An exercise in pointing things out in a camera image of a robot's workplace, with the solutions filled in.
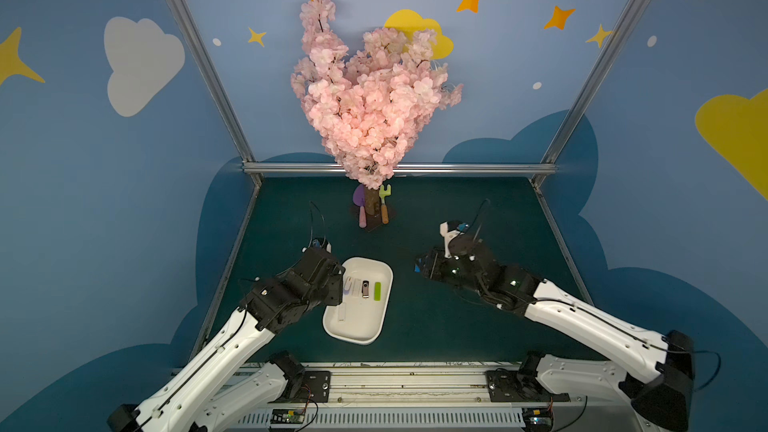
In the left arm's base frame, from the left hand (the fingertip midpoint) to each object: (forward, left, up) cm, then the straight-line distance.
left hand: (333, 278), depth 74 cm
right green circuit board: (-26, -52, -21) cm, 62 cm away
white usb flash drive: (-2, 0, -19) cm, 19 cm away
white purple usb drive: (+7, -1, -19) cm, 20 cm away
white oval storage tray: (-3, -7, -20) cm, 22 cm away
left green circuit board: (-27, +10, -20) cm, 35 cm away
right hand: (+5, -22, +4) cm, 23 cm away
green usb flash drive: (+5, -10, -18) cm, 22 cm away
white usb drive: (+6, -4, -18) cm, 20 cm away
